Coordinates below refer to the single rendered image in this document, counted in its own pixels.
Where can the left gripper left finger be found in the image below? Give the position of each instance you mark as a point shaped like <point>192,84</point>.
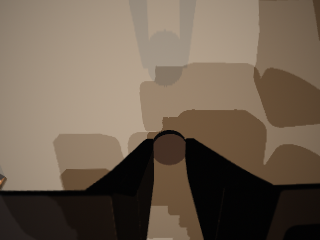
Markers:
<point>96,213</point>

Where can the tan flat rectangular pad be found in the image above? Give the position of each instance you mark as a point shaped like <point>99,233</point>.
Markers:
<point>1,178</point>

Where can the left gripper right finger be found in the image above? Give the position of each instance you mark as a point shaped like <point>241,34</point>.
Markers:
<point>229,209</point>

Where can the dark grey disc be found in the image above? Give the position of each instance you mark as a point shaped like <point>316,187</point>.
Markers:
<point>169,147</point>

